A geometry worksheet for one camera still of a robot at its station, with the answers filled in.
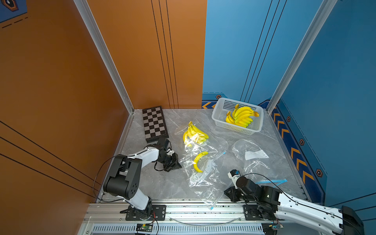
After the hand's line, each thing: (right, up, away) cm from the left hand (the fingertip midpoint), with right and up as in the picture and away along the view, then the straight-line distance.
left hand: (182, 164), depth 88 cm
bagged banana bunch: (+43, +30, +18) cm, 56 cm away
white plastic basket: (+31, +39, +30) cm, 58 cm away
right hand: (+23, -14, -10) cm, 29 cm away
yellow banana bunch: (+39, +36, +20) cm, 57 cm away
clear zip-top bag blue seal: (+53, -5, -12) cm, 55 cm away
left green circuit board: (-17, -27, -16) cm, 36 cm away
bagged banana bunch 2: (+7, +17, +9) cm, 20 cm away
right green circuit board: (+44, -26, -18) cm, 54 cm away
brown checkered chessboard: (-22, +24, +20) cm, 38 cm away
